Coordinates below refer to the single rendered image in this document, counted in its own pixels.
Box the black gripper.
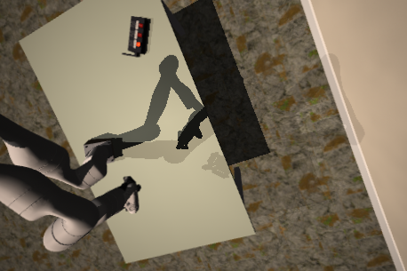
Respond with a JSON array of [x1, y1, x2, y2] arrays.
[[116, 176, 141, 192]]

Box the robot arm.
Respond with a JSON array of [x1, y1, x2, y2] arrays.
[[0, 114, 139, 251]]

